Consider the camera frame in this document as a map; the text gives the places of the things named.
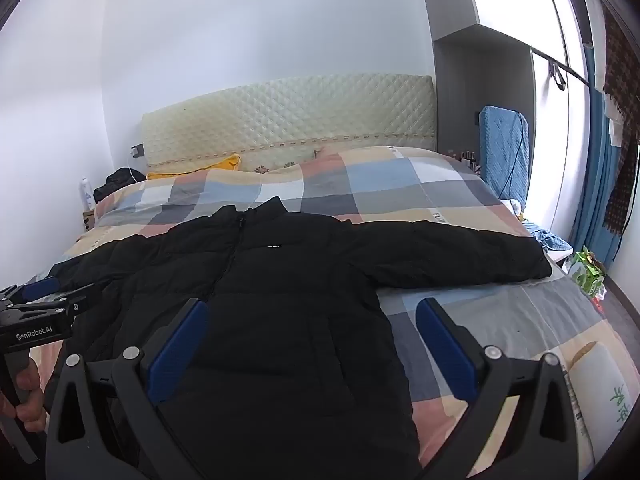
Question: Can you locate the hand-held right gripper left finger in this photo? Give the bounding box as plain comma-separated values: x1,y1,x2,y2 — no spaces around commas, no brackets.
45,298,211,480

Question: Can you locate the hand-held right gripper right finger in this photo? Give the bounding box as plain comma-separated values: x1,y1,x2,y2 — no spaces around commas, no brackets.
416,297,593,480

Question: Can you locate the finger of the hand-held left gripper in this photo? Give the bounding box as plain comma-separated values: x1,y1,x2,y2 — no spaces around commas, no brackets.
10,283,104,320
0,276,62,307

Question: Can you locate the black puffer jacket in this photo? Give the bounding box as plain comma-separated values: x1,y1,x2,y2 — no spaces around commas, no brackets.
47,196,553,480

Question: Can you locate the person's left hand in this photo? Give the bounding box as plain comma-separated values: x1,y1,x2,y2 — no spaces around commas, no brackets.
0,360,49,434

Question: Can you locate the black bag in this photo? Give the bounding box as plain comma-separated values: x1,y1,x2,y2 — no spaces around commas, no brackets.
93,167,147,204

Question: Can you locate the crumpled blue cloth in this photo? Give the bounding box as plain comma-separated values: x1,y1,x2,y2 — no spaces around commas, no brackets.
524,219,574,254

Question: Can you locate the white pillow with green print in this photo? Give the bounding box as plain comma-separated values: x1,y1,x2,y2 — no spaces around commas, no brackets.
567,341,634,462

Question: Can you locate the green plastic bag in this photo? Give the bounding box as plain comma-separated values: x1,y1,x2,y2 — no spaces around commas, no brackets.
567,246,609,297

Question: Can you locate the checked bed quilt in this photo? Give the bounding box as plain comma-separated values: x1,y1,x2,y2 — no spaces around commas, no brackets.
29,146,610,480

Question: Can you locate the yellow pillow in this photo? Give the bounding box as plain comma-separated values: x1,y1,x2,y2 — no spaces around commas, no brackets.
146,155,243,181

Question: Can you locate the row of small bottles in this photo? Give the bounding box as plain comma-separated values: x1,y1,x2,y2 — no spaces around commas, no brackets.
447,149,484,171

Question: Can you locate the blue cloth-covered chair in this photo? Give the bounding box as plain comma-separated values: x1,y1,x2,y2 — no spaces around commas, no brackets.
477,105,531,207

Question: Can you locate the blue curtain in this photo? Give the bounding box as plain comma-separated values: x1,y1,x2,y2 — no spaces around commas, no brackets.
569,25,622,267

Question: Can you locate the brown patterned hanging cloth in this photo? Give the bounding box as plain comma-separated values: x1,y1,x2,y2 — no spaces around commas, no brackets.
599,0,640,237

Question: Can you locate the cream quilted headboard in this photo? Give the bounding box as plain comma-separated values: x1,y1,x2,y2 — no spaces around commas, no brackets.
141,74,435,177

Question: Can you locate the grey wardrobe cabinet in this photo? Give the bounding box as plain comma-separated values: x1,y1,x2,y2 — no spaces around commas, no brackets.
414,0,539,211

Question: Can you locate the white hanging cloth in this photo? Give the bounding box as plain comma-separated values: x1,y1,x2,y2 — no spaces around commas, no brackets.
602,94,627,147

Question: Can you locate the black curtain rail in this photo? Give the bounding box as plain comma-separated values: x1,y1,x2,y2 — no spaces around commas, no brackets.
529,46,607,94

